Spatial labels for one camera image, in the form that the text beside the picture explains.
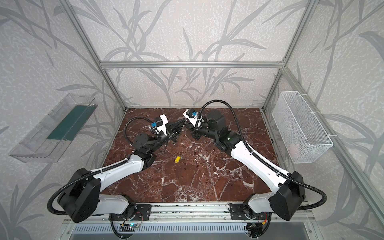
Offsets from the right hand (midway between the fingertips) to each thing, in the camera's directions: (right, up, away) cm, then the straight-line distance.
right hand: (187, 117), depth 71 cm
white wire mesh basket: (+49, -7, -9) cm, 51 cm away
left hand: (0, 0, -4) cm, 4 cm away
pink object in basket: (+53, -16, +1) cm, 55 cm away
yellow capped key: (-8, -26, +22) cm, 35 cm away
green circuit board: (-27, -53, 0) cm, 59 cm away
